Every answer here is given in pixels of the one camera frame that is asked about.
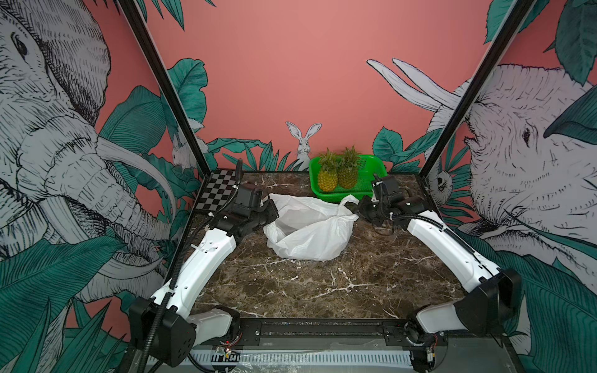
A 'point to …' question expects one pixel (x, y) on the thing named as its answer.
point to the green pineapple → (347, 168)
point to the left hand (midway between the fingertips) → (279, 206)
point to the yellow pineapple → (328, 175)
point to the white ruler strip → (327, 357)
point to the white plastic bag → (308, 229)
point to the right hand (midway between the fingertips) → (351, 205)
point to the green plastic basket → (368, 167)
